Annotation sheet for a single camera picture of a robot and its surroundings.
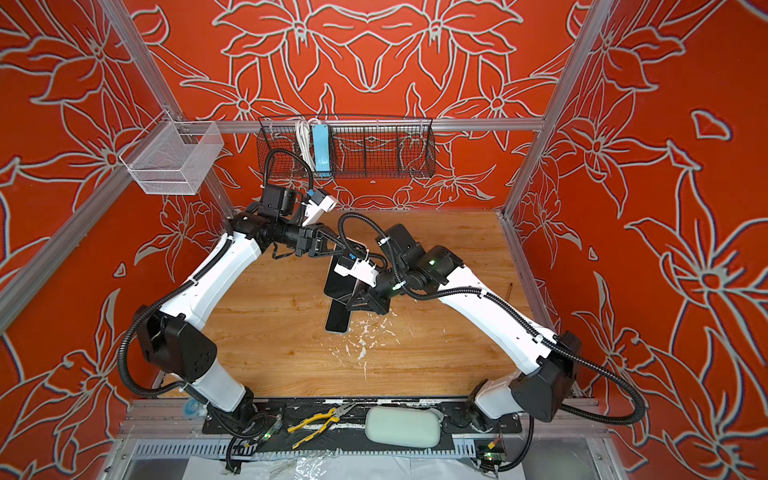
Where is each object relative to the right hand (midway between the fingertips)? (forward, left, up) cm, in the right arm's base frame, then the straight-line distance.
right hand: (345, 304), depth 65 cm
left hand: (+8, -1, +9) cm, 12 cm away
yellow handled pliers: (-18, +4, -25) cm, 31 cm away
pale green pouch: (-20, -14, -23) cm, 34 cm away
